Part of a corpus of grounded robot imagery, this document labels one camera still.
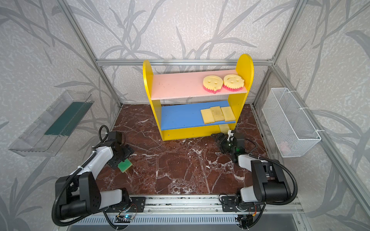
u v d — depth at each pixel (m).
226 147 0.79
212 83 0.71
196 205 0.75
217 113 0.94
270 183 0.44
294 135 0.60
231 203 0.74
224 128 1.02
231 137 0.82
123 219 0.72
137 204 0.73
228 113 0.94
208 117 0.92
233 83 0.71
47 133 0.64
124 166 0.86
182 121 0.91
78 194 0.43
